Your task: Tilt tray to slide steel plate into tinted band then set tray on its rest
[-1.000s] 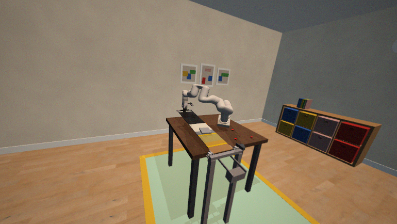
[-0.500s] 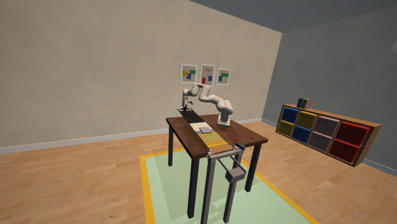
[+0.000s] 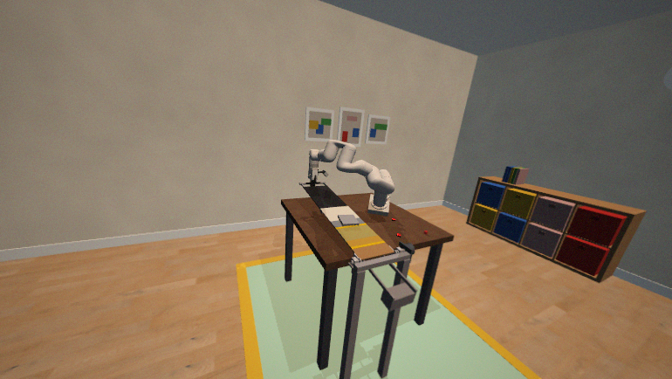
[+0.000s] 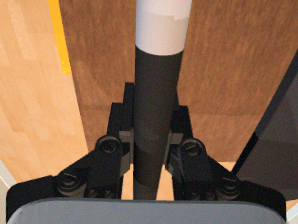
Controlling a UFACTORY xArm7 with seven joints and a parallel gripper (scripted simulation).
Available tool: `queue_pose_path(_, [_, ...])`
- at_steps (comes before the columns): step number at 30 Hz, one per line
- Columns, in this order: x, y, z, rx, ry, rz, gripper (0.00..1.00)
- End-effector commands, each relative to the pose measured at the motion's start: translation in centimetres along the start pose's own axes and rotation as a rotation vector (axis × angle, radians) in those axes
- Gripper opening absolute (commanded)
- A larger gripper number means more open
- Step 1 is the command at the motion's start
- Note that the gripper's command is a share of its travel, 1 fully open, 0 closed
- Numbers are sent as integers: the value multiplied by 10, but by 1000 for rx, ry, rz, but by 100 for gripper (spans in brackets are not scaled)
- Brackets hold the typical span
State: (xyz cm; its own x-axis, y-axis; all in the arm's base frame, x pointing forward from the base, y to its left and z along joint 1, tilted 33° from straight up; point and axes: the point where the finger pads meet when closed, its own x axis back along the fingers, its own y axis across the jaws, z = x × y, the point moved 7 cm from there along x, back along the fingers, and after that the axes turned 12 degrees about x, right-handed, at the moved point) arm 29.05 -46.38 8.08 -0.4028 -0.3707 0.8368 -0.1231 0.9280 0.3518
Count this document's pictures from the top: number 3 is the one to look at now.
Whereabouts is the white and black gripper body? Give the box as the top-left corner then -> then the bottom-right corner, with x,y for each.
308,167 -> 318,180

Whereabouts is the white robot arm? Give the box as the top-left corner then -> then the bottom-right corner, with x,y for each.
309,140 -> 394,210

